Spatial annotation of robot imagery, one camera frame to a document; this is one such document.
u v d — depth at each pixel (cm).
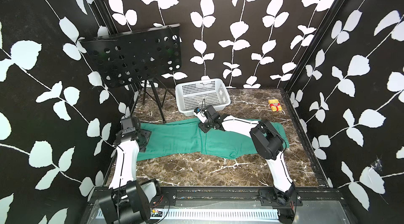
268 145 54
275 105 110
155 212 71
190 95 115
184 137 94
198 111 87
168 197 73
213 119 78
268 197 73
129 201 39
